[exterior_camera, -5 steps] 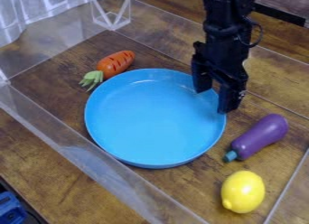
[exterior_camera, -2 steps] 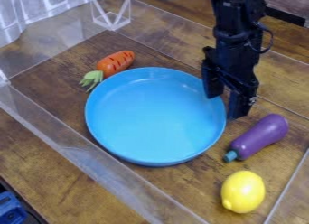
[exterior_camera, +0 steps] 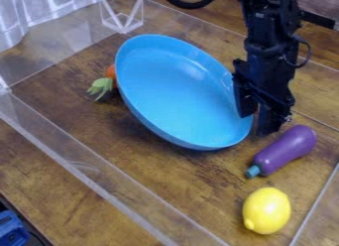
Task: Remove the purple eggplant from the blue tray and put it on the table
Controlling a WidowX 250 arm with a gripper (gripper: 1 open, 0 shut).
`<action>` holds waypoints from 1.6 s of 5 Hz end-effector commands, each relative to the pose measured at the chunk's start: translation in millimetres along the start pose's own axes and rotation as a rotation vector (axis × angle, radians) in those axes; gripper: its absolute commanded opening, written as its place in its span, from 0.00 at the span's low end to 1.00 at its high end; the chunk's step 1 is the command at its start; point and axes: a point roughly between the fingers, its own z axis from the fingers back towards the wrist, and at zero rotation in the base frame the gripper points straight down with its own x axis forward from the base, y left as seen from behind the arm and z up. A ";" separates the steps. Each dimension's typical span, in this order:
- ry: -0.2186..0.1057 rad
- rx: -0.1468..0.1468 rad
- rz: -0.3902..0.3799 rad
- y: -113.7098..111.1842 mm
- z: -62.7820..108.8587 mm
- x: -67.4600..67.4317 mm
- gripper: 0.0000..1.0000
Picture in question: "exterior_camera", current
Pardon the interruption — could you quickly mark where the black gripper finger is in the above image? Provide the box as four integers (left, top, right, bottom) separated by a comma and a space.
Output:
234, 78, 258, 118
255, 104, 291, 137

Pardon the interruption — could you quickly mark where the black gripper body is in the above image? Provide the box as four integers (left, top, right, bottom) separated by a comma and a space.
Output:
234, 41, 298, 106

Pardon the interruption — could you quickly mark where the blue round tray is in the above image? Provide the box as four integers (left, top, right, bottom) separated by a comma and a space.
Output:
115, 34, 254, 151

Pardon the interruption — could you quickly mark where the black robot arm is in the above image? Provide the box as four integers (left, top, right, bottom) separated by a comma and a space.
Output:
234, 0, 301, 136

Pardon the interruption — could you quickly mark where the purple toy eggplant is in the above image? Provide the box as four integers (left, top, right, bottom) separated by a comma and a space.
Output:
246, 125, 318, 179

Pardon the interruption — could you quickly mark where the yellow toy lemon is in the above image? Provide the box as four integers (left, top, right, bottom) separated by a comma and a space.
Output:
243, 187, 291, 235

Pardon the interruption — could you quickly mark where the orange toy carrot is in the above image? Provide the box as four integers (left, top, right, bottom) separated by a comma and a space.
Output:
87, 64, 118, 101

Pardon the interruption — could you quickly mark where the white checkered curtain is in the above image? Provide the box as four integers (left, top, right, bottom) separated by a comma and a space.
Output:
0, 0, 100, 53

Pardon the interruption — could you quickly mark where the blue object at corner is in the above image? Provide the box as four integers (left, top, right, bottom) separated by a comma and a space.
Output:
0, 210, 30, 246

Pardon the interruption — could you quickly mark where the black cable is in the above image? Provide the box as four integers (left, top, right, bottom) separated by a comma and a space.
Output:
158, 0, 223, 10

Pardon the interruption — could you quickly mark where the clear acrylic enclosure wall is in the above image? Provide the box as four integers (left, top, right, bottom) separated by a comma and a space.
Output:
0, 0, 339, 246

